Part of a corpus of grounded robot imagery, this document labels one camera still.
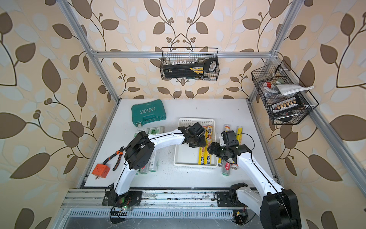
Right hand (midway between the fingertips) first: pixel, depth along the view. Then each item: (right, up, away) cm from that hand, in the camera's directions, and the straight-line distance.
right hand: (211, 150), depth 84 cm
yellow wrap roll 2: (+13, +12, +15) cm, 23 cm away
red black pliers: (-58, -3, +7) cm, 58 cm away
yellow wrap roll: (0, +5, +10) cm, 11 cm away
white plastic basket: (-16, -5, +5) cm, 17 cm away
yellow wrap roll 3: (+13, +11, -11) cm, 20 cm away
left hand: (-2, +1, +5) cm, 6 cm away
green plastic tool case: (-45, +23, +23) cm, 56 cm away
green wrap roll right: (+8, -9, -3) cm, 12 cm away
